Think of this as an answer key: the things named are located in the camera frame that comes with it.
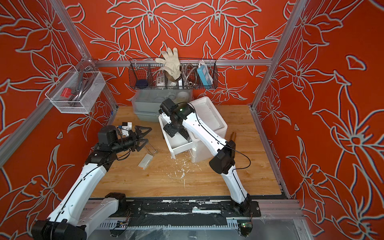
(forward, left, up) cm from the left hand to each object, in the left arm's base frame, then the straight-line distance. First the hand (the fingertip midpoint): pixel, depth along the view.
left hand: (150, 133), depth 72 cm
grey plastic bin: (+31, +12, -8) cm, 34 cm away
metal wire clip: (+2, +2, -22) cm, 22 cm away
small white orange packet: (-4, +7, -24) cm, 25 cm away
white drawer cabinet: (+17, -28, -1) cm, 33 cm away
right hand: (+8, -9, -5) cm, 12 cm away
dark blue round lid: (+41, +16, +1) cm, 44 cm away
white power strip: (+38, +2, +4) cm, 39 cm away
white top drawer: (+2, -13, -11) cm, 17 cm away
